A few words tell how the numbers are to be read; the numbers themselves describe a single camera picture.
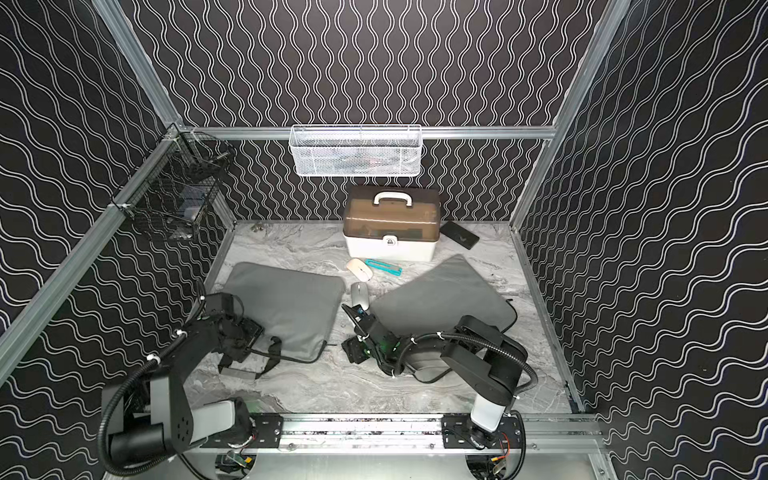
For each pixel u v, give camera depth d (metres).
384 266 1.06
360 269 1.03
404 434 0.76
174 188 0.93
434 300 0.97
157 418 0.42
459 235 1.14
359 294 0.98
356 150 1.32
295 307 0.95
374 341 0.69
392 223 0.93
